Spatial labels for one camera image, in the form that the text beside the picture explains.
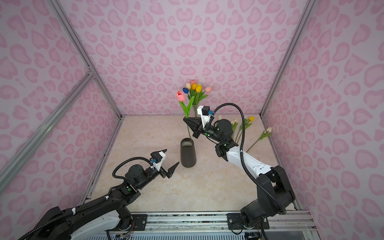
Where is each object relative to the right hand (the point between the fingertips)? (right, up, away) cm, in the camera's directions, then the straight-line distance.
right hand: (186, 119), depth 69 cm
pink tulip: (+2, +25, +25) cm, 35 cm away
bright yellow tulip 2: (+7, +17, +25) cm, 31 cm away
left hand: (-7, -17, +6) cm, 19 cm away
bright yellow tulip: (+3, +21, +22) cm, 31 cm away
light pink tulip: (+12, +20, +23) cm, 32 cm away
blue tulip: (-2, +20, +26) cm, 33 cm away
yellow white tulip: (-1, +23, +27) cm, 35 cm away
